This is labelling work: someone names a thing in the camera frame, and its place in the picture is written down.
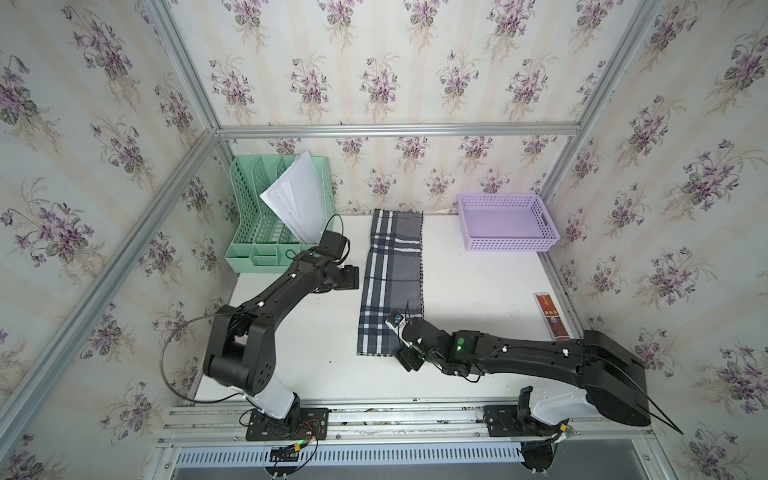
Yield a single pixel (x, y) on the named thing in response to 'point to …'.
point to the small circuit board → (284, 453)
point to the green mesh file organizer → (259, 237)
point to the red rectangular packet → (551, 316)
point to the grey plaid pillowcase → (393, 278)
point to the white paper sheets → (299, 196)
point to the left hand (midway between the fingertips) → (350, 281)
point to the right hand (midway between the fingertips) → (404, 341)
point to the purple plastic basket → (507, 222)
